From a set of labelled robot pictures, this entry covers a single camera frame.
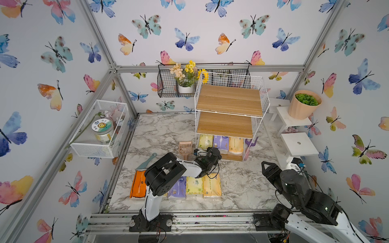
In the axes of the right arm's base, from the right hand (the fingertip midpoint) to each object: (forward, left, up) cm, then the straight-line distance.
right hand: (264, 165), depth 68 cm
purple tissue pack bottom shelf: (+22, +17, -17) cm, 32 cm away
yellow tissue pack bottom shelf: (+22, +8, -18) cm, 30 cm away
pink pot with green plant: (+29, -22, +11) cm, 38 cm away
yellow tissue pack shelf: (-3, +23, -20) cm, 30 cm away
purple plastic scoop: (+27, -3, -24) cm, 36 cm away
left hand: (+19, +17, -15) cm, 29 cm away
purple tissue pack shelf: (-7, +40, -20) cm, 45 cm away
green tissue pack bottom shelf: (+24, +27, -18) cm, 40 cm away
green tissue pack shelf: (-5, +31, -19) cm, 37 cm away
